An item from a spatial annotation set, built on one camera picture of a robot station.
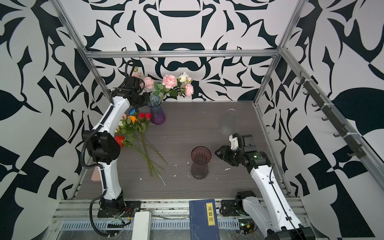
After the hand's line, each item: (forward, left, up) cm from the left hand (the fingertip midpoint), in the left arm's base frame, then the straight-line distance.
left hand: (145, 98), depth 92 cm
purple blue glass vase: (-1, -5, -15) cm, 15 cm away
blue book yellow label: (-62, -31, -21) cm, 72 cm away
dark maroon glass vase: (-38, -31, -3) cm, 49 cm away
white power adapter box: (-63, -4, -16) cm, 65 cm away
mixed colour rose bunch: (-11, +12, -21) cm, 27 cm away
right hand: (-34, -40, -6) cm, 53 cm away
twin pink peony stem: (0, -4, +12) cm, 13 cm away
